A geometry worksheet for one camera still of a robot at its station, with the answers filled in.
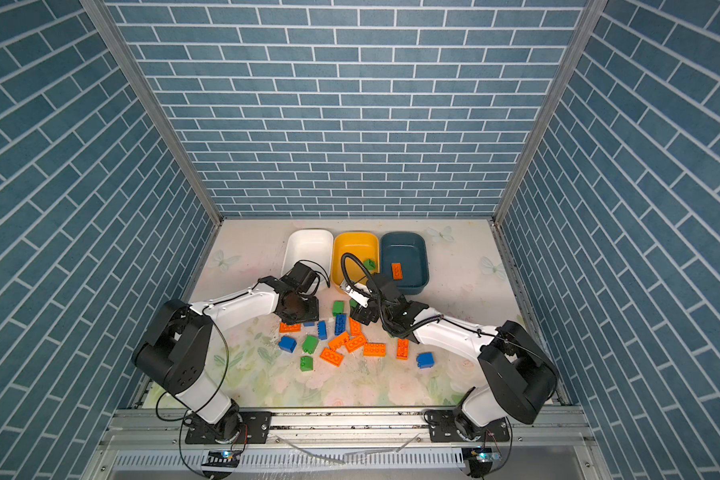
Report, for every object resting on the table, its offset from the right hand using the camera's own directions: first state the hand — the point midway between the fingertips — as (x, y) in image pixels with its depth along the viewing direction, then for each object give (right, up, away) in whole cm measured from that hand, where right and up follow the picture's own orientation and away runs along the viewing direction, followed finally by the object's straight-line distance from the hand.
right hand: (361, 287), depth 87 cm
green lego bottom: (-15, -21, -4) cm, 26 cm away
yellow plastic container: (0, +12, +22) cm, 26 cm away
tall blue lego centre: (-7, -12, +5) cm, 15 cm away
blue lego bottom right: (+19, -21, -2) cm, 28 cm away
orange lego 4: (-2, -13, +5) cm, 14 cm away
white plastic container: (-19, +11, +25) cm, 33 cm away
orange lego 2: (-2, -17, +1) cm, 17 cm away
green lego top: (+2, +5, +18) cm, 19 cm away
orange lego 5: (+12, +3, +17) cm, 21 cm away
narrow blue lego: (-12, -14, +4) cm, 19 cm away
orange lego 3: (+12, -18, 0) cm, 22 cm away
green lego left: (-16, -18, +2) cm, 24 cm away
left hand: (-14, -10, +5) cm, 18 cm away
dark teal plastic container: (+15, +7, +22) cm, 27 cm away
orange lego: (-22, -13, +4) cm, 26 cm away
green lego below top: (-8, -8, +9) cm, 15 cm away
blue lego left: (-22, -17, 0) cm, 27 cm away
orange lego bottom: (-8, -20, -2) cm, 22 cm away
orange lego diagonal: (-7, -16, 0) cm, 17 cm away
